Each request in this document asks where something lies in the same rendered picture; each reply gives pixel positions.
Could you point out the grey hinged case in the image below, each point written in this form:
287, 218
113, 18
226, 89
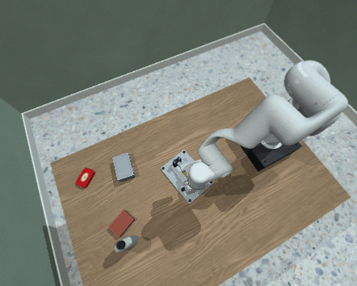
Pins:
123, 167

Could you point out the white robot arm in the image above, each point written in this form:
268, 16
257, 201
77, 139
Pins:
274, 121

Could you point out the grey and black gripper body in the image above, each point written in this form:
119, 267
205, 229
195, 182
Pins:
189, 190

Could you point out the reddish-brown rectangular block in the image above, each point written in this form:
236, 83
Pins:
121, 223

